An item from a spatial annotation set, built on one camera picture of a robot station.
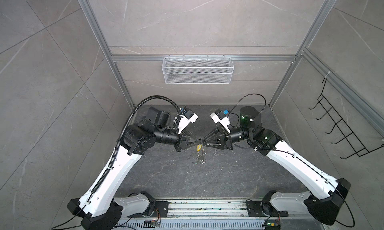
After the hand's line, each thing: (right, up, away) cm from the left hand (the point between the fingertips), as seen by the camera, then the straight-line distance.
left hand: (199, 139), depth 56 cm
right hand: (+2, -1, +1) cm, 3 cm away
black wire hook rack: (+65, -3, +4) cm, 65 cm away
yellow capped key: (0, -4, +3) cm, 5 cm away
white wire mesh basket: (+1, +41, +45) cm, 60 cm away
